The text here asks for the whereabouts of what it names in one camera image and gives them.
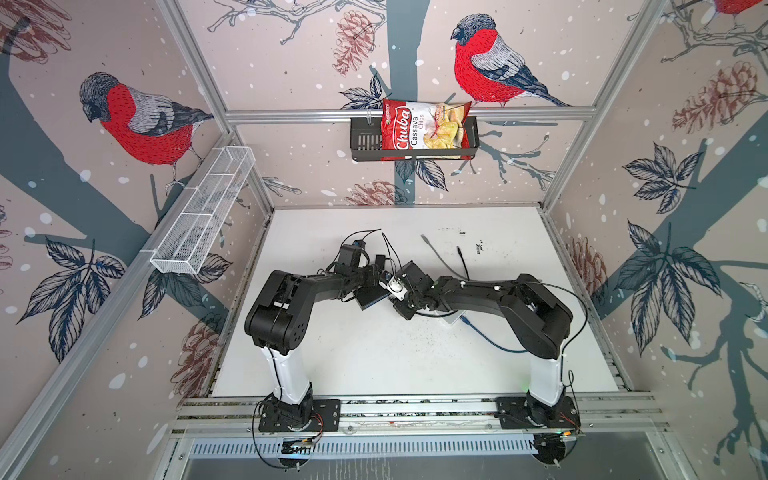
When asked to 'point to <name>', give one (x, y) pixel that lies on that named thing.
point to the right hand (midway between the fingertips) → (394, 307)
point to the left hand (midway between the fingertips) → (376, 273)
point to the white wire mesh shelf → (184, 248)
